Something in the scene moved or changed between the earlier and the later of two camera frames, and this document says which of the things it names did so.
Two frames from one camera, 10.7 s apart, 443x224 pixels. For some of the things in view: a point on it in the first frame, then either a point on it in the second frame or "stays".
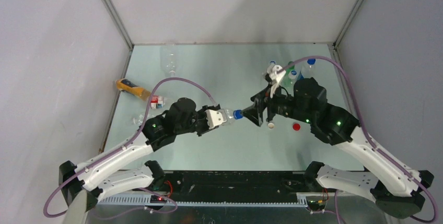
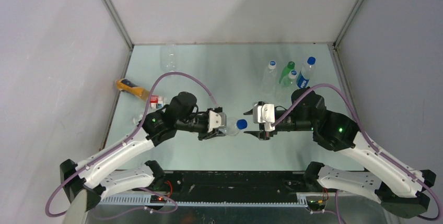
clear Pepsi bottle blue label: x=229 y=115 → x=231 y=129
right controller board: x=316 y=204 stays
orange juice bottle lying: x=124 y=84 stays
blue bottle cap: x=237 y=114 → x=242 y=124
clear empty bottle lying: x=168 y=59 stays
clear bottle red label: x=156 y=102 stays
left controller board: x=156 y=199 stays
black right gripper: x=254 y=113 → x=261 y=134
